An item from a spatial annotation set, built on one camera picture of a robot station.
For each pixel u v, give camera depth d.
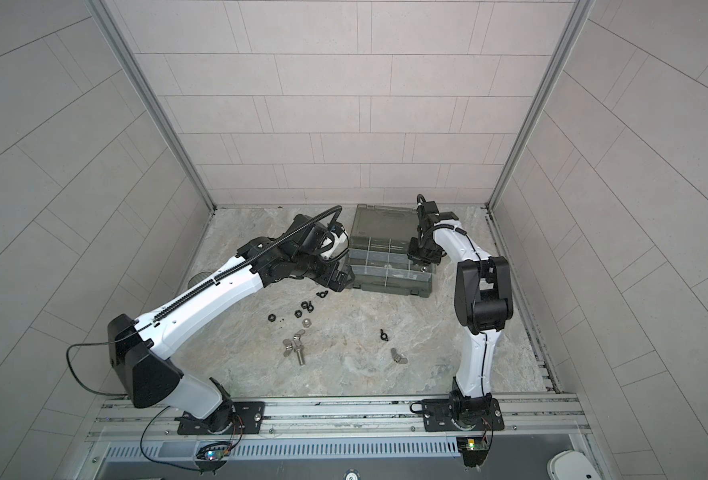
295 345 0.82
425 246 0.82
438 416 0.71
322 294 0.92
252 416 0.71
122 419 0.71
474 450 0.68
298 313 0.89
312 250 0.60
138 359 0.38
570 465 0.63
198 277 0.90
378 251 1.00
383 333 0.85
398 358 0.80
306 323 0.87
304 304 0.90
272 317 0.87
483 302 0.52
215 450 0.64
